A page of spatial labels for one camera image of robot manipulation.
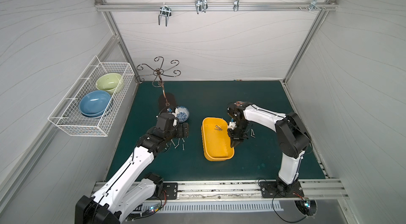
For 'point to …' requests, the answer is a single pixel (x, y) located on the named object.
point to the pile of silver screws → (218, 128)
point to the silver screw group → (183, 144)
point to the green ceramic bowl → (109, 82)
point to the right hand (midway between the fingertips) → (232, 145)
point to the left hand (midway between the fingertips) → (181, 125)
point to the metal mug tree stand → (159, 72)
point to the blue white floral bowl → (183, 113)
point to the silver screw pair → (252, 132)
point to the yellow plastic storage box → (216, 139)
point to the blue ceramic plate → (93, 104)
